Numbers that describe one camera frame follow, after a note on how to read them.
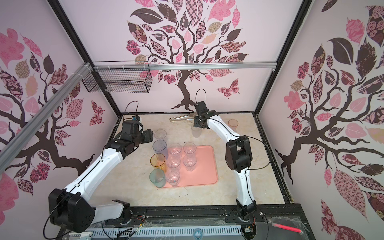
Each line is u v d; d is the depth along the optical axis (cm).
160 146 90
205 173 89
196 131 106
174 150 95
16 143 52
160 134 103
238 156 55
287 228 70
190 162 92
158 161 87
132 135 60
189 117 118
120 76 95
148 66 90
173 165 90
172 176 87
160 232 70
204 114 70
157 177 83
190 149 95
